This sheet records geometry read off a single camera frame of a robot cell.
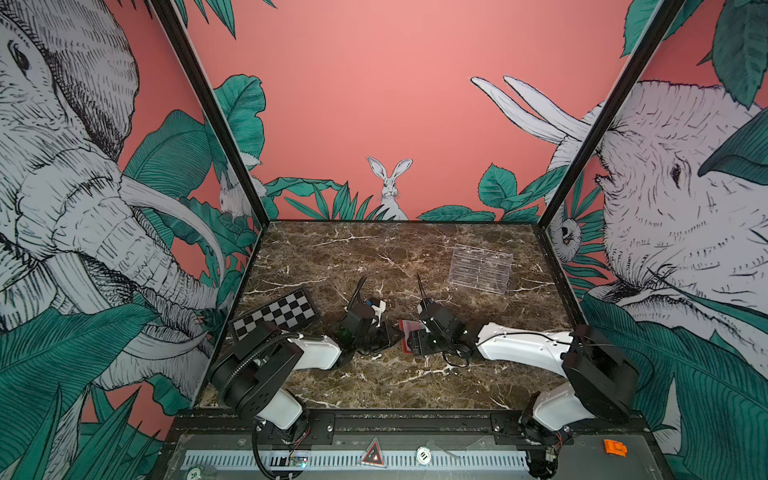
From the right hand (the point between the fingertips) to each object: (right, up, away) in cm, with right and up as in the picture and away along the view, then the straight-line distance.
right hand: (413, 340), depth 85 cm
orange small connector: (+48, -21, -15) cm, 54 cm away
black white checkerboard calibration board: (-38, +7, +6) cm, 39 cm away
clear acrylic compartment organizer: (+24, +20, +17) cm, 36 cm away
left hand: (-1, +2, -1) cm, 3 cm away
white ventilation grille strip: (-15, -24, -14) cm, 32 cm away
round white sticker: (+1, -23, -15) cm, 27 cm away
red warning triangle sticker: (-11, -23, -15) cm, 30 cm away
